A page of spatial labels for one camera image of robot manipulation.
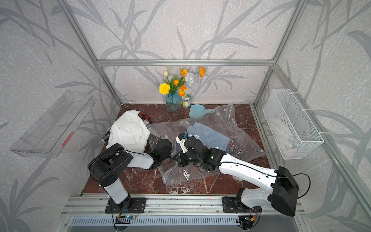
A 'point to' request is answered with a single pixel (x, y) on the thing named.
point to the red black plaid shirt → (144, 116)
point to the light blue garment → (208, 137)
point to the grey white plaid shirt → (106, 138)
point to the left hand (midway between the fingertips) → (183, 145)
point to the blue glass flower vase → (173, 102)
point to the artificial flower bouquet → (179, 84)
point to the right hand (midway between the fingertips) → (172, 158)
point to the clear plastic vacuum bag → (223, 120)
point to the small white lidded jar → (186, 101)
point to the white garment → (129, 130)
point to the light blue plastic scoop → (197, 111)
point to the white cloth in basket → (284, 137)
